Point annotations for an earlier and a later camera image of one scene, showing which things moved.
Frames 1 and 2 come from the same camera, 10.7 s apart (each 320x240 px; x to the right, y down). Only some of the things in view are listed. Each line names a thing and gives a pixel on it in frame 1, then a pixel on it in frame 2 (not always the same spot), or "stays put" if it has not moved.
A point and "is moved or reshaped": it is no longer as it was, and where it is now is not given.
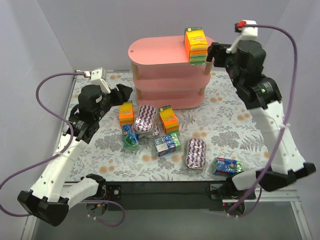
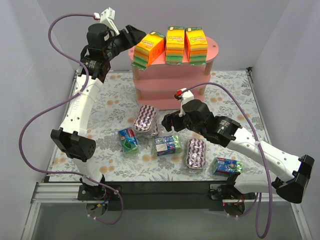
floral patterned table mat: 213,142 stays put
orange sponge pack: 169,120 is moved or reshaped
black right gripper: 219,56 → 175,121
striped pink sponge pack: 196,157 stays put
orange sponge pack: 196,46 stays put
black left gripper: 114,95 → 128,36
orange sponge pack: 126,111 → 146,50
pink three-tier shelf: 162,75 stays put
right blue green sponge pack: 226,166 stays put
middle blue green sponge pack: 166,144 stays put
